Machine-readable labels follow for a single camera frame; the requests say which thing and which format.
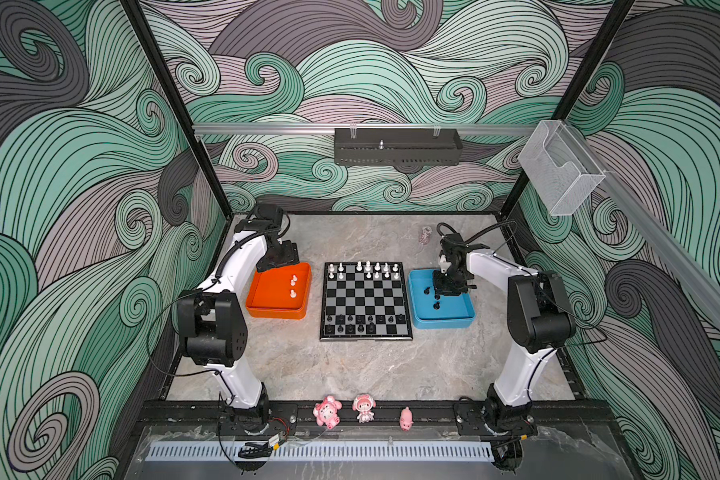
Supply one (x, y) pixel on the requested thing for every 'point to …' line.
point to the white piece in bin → (293, 294)
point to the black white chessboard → (364, 301)
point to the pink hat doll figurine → (364, 403)
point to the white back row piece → (331, 268)
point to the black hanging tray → (397, 147)
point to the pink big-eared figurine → (328, 412)
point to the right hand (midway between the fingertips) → (440, 290)
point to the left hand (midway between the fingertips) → (284, 258)
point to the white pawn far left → (331, 276)
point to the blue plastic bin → (429, 310)
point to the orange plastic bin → (281, 292)
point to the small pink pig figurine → (406, 419)
